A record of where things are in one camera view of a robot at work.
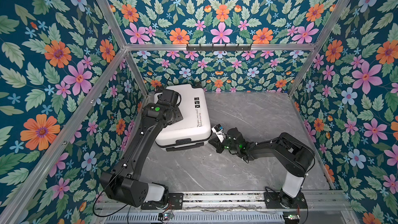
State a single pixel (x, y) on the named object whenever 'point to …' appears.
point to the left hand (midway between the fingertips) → (178, 113)
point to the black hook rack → (218, 48)
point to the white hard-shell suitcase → (193, 130)
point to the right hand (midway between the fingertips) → (209, 140)
